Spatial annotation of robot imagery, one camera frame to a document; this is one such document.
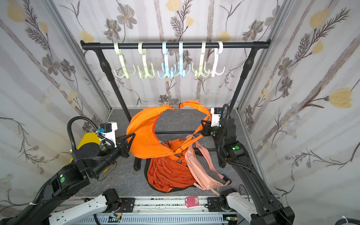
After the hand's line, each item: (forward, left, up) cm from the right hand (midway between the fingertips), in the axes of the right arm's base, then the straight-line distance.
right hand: (205, 121), depth 70 cm
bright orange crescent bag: (-11, +31, -5) cm, 33 cm away
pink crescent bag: (-24, -1, -19) cm, 31 cm away
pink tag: (-33, +4, -30) cm, 45 cm away
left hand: (-13, +31, +6) cm, 34 cm away
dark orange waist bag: (-3, +16, -23) cm, 29 cm away
